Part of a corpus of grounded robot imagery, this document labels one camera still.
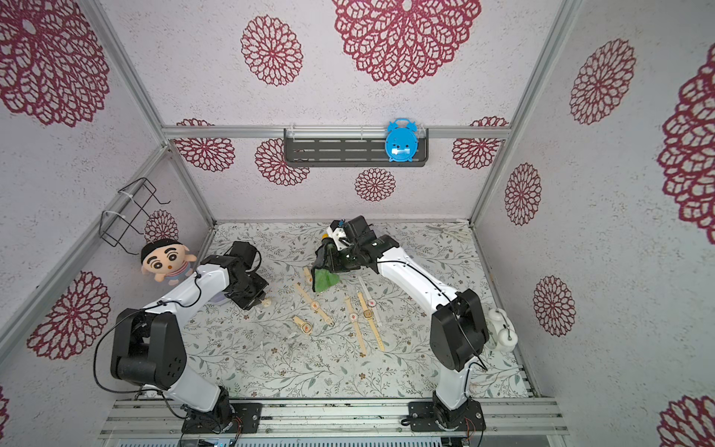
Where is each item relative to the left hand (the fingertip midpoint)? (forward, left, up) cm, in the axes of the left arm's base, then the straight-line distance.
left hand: (266, 297), depth 89 cm
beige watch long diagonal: (+1, -15, -7) cm, 16 cm away
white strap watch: (+3, -34, -8) cm, 35 cm away
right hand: (+5, -19, +13) cm, 24 cm away
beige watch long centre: (-3, -28, -7) cm, 29 cm away
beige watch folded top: (+13, -11, -5) cm, 17 cm away
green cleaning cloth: (0, -20, +12) cm, 23 cm away
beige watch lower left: (-7, -12, -6) cm, 15 cm away
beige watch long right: (-3, -33, -7) cm, 34 cm away
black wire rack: (+16, +36, +25) cm, 46 cm away
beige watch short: (-3, -1, +2) cm, 3 cm away
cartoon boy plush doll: (+6, +28, +12) cm, 31 cm away
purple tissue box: (+34, -15, -9) cm, 39 cm away
